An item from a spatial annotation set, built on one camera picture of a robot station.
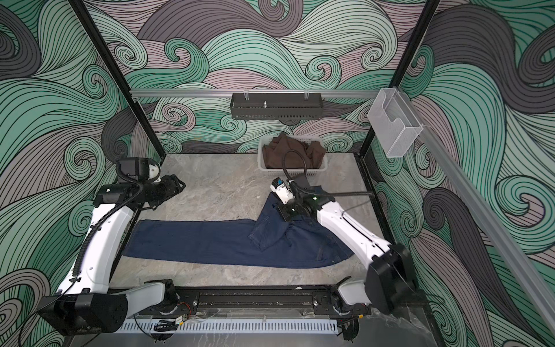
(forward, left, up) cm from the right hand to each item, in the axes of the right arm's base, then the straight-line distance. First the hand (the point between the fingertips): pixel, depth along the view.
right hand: (277, 209), depth 81 cm
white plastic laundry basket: (+26, -1, -8) cm, 27 cm away
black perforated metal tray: (+43, 0, +18) cm, 46 cm away
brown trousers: (+38, +1, -6) cm, 38 cm away
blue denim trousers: (-7, +2, -10) cm, 13 cm away
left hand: (+3, +35, +12) cm, 37 cm away
